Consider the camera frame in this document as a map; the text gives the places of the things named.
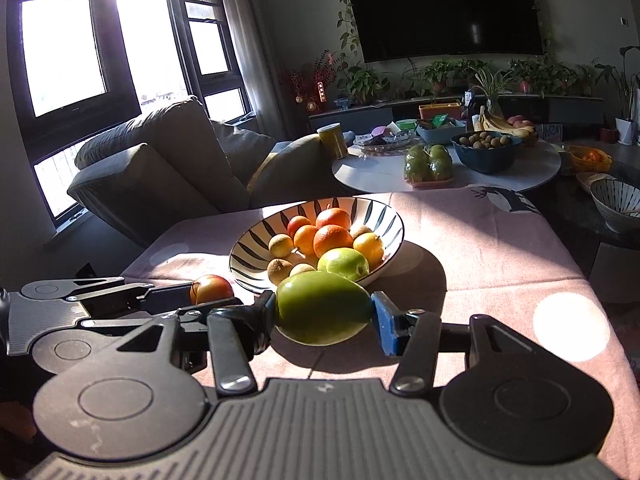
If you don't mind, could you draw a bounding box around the red yellow apple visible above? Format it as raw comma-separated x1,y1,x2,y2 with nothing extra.
190,274,234,304

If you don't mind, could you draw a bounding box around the green apple with stem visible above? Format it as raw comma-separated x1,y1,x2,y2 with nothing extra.
276,271,374,346

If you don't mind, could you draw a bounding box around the green mango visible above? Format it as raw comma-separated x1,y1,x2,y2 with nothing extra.
318,247,370,282

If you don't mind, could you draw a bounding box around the small orange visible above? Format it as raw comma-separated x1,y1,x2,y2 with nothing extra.
293,224,318,256

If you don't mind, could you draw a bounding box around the dark red apple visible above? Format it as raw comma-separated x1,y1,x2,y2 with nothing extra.
286,214,311,238

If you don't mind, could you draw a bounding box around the brown kiwi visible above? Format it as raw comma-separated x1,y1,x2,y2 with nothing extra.
267,258,293,285

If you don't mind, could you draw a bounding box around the large orange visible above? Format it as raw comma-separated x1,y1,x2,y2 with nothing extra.
316,207,352,231

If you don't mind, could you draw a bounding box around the packed green fruits tray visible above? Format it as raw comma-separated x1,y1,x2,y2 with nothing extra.
404,144,454,188

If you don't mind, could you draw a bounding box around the striped ceramic fruit bowl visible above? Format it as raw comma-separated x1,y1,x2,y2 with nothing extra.
229,197,405,294

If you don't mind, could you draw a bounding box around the pink deer tablecloth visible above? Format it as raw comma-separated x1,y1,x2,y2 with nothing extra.
122,188,639,479

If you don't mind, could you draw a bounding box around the grey sofa armchair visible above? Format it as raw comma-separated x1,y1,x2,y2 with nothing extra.
67,96,276,247

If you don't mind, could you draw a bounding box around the grey yellow cushion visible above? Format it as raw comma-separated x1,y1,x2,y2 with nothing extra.
248,134,343,208

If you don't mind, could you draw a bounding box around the glass snack plate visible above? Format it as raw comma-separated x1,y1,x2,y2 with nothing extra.
352,131,416,155

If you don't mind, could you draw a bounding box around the dark blue nut bowl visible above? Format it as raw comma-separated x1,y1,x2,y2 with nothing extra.
451,130,521,174

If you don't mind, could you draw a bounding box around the blue rectangular tray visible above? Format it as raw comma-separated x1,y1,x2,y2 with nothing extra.
416,120,466,145

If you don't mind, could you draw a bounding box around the round white coffee table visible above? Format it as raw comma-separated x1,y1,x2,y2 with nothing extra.
332,138,562,194

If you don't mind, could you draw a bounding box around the yellow tin canister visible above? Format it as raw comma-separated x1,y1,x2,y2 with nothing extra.
317,122,348,160

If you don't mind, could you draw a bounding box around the orange box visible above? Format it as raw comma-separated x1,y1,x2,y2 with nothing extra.
419,102,463,120

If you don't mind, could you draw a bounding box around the banana bunch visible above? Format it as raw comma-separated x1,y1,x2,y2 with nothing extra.
474,105,535,139

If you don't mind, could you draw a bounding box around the small striped bowl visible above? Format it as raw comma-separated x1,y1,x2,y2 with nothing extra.
590,179,640,234

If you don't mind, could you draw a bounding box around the orange basket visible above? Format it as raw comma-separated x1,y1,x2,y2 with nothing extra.
567,145,613,172

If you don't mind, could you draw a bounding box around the red flower decoration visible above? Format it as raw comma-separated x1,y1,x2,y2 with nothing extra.
285,50,345,115

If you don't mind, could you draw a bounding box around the white potted tall plant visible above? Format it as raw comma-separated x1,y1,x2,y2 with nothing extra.
594,44,639,146

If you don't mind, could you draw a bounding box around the wall mounted black television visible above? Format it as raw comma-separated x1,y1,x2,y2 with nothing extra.
350,0,544,63

